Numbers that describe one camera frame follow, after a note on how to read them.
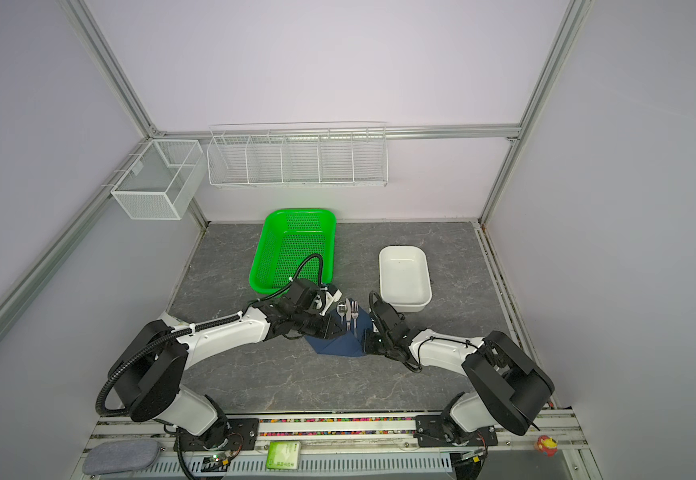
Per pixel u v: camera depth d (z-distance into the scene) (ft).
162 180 3.27
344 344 2.82
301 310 2.33
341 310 3.08
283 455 2.28
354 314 3.11
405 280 3.35
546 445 2.22
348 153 3.46
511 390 1.42
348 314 3.10
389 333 2.27
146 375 1.44
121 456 2.25
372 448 2.39
